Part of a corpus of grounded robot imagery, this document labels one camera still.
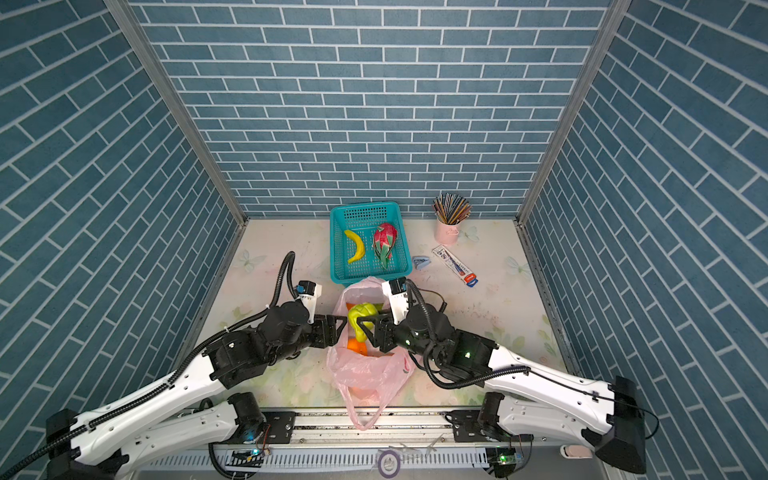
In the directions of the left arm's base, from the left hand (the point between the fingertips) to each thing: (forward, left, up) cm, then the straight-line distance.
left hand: (341, 321), depth 73 cm
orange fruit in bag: (-2, -2, -10) cm, 11 cm away
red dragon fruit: (+36, -10, -11) cm, 39 cm away
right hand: (-2, -5, +7) cm, 9 cm away
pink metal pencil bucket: (+40, -33, -12) cm, 53 cm away
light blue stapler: (+32, -23, -18) cm, 43 cm away
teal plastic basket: (+49, -2, -14) cm, 52 cm away
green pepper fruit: (-1, -6, +8) cm, 10 cm away
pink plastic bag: (-12, -6, -7) cm, 16 cm away
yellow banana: (+37, -1, -16) cm, 40 cm away
